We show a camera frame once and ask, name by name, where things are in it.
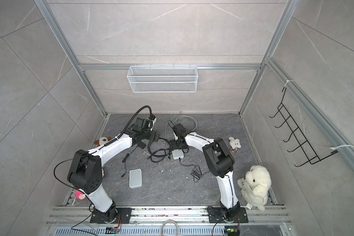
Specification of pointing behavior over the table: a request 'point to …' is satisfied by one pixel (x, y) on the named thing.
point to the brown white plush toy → (102, 140)
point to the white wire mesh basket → (162, 79)
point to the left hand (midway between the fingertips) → (153, 128)
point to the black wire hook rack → (312, 157)
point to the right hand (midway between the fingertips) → (175, 145)
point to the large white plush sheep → (255, 187)
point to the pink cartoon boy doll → (79, 194)
